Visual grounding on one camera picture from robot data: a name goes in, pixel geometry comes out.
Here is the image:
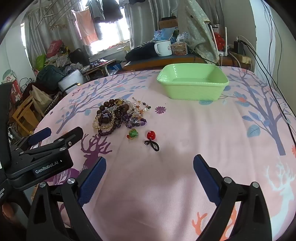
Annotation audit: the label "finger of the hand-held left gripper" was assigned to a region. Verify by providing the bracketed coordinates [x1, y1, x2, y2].
[14, 127, 52, 151]
[22, 126, 84, 163]

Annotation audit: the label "brown paper bag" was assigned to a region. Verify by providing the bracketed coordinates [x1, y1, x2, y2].
[31, 85, 53, 112]

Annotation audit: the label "red cherry hair tie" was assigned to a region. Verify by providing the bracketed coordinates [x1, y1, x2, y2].
[143, 131, 160, 152]

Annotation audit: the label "window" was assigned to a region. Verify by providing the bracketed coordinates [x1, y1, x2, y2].
[89, 20, 131, 55]

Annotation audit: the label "wooden chair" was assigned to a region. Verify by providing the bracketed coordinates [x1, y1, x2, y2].
[10, 94, 45, 137]

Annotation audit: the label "white enamel mug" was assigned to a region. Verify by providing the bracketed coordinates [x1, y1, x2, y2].
[154, 40, 173, 57]

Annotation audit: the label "dotted beige cloth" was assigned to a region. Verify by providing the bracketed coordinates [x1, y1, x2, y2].
[178, 0, 220, 64]

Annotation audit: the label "blue and white shoe box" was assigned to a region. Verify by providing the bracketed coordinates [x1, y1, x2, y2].
[107, 62, 125, 76]

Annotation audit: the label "green plastic basin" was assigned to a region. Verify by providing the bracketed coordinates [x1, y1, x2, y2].
[157, 64, 229, 101]

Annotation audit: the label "grey curtain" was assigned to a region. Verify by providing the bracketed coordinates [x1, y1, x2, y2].
[124, 0, 183, 50]
[24, 9, 79, 67]

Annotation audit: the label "pink hanging garment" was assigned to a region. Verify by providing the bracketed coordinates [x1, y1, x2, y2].
[72, 8, 99, 45]

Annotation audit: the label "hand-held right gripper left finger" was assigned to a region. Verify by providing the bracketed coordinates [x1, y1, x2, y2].
[26, 156, 107, 241]

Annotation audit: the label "black power adapter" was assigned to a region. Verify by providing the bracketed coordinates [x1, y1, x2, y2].
[233, 40, 245, 55]

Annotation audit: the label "wicker basket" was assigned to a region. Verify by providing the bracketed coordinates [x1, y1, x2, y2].
[171, 32, 189, 56]

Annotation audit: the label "pink tree printed bedsheet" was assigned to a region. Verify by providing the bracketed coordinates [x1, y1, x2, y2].
[35, 65, 296, 241]

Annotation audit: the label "black wall cables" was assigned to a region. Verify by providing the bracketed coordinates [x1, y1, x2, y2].
[243, 0, 296, 139]

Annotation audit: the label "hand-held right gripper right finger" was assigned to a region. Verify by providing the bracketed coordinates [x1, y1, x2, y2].
[193, 154, 272, 241]

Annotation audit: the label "pile of bead bracelets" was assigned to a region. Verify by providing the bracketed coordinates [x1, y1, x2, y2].
[93, 97, 152, 137]

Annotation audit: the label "white storage box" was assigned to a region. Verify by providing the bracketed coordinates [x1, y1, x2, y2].
[58, 70, 86, 94]

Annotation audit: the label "red printed carton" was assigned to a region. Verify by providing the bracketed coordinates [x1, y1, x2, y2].
[10, 80, 23, 103]

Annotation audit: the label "cardboard box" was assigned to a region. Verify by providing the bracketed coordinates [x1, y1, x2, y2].
[158, 17, 179, 29]

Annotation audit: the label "wooden desk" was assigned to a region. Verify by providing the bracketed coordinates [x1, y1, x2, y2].
[122, 52, 241, 71]

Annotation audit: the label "dark hanging garments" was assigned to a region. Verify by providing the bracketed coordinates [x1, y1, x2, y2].
[87, 0, 124, 24]

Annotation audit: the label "blue crumpled cloth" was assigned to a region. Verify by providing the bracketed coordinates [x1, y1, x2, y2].
[154, 28, 178, 42]

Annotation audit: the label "blender with red contents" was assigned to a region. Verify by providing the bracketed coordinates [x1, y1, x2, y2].
[209, 23, 226, 52]

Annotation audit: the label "dark green bag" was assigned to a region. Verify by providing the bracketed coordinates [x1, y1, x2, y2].
[36, 65, 66, 91]

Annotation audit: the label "dark folded clothing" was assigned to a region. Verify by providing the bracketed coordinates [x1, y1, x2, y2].
[125, 42, 160, 62]

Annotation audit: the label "red bag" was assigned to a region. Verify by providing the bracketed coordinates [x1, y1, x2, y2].
[46, 39, 64, 57]

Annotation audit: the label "small folding table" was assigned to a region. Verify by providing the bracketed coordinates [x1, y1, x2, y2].
[82, 59, 117, 80]

